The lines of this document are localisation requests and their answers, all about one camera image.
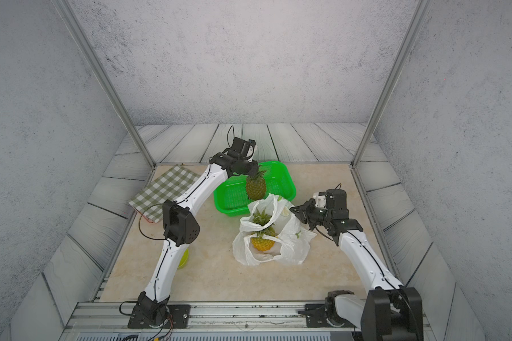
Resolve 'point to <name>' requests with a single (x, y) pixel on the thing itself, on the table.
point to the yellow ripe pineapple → (264, 239)
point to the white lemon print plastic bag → (291, 246)
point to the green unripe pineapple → (256, 185)
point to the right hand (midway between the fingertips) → (291, 208)
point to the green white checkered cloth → (169, 185)
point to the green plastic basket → (230, 196)
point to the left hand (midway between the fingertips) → (259, 167)
